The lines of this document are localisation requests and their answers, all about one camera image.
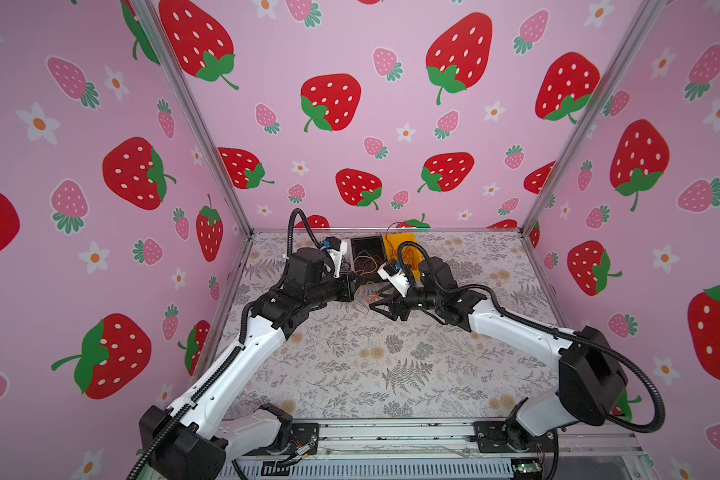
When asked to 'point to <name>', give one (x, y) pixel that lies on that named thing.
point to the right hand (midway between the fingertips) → (373, 298)
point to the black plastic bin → (373, 244)
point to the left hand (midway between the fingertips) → (364, 277)
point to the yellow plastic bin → (397, 240)
